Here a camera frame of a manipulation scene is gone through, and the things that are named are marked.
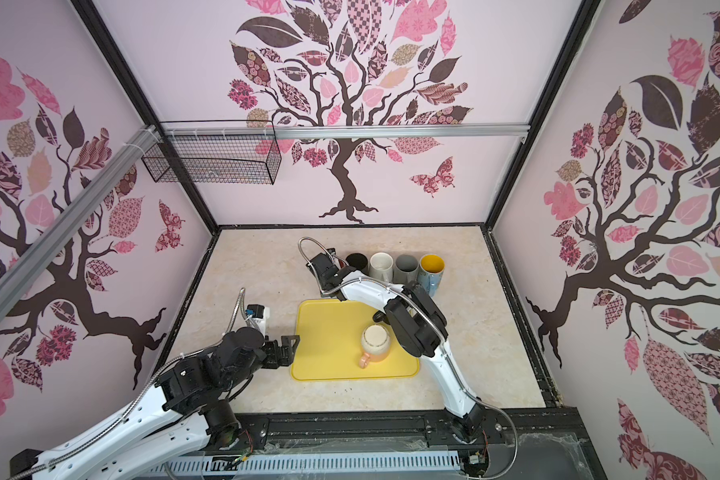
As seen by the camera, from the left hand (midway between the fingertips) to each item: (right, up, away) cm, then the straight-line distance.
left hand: (284, 344), depth 74 cm
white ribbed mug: (+26, +19, +29) cm, 43 cm away
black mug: (+18, +21, +23) cm, 36 cm away
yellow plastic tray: (+10, -4, +12) cm, 16 cm away
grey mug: (+34, +18, +21) cm, 44 cm away
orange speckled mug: (+24, -1, +5) cm, 24 cm away
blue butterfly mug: (+42, +17, +19) cm, 49 cm away
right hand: (+10, +15, +24) cm, 30 cm away
